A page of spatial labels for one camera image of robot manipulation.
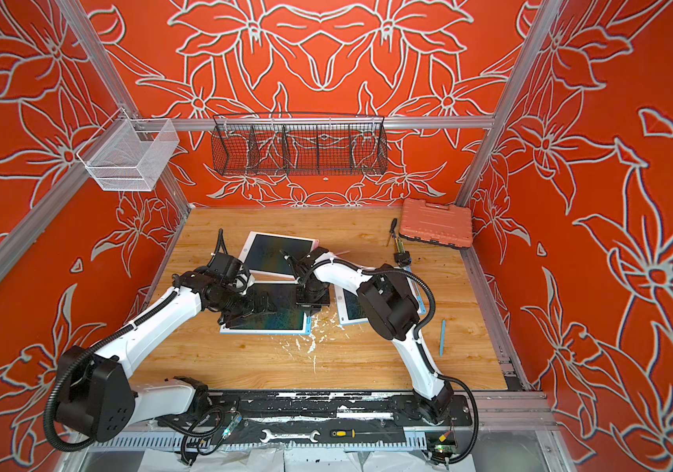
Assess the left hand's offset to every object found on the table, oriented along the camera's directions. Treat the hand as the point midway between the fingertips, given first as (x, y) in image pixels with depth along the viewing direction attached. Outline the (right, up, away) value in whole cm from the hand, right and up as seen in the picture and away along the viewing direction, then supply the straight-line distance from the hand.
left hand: (265, 311), depth 81 cm
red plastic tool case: (+59, +26, +27) cm, 70 cm away
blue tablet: (+5, -5, +9) cm, 11 cm away
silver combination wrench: (+4, -27, -11) cm, 30 cm away
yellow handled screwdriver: (+24, -27, -11) cm, 37 cm away
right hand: (+10, -2, +9) cm, 13 cm away
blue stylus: (+52, -9, +4) cm, 53 cm away
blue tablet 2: (+24, -2, +9) cm, 26 cm away
